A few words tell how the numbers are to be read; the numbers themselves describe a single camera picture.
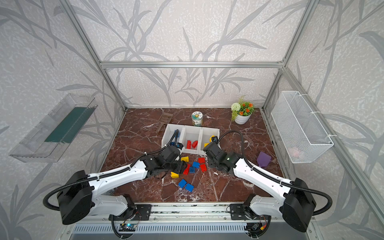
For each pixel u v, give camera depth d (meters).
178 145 0.74
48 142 0.63
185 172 0.87
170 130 1.04
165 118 1.15
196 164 0.89
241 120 1.07
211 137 0.99
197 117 1.05
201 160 0.93
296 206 0.39
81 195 0.40
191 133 1.03
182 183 0.83
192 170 0.88
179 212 0.75
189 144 0.97
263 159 0.91
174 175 0.84
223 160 0.57
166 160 0.62
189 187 0.81
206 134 1.01
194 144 0.97
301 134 0.62
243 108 1.01
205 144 0.94
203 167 0.88
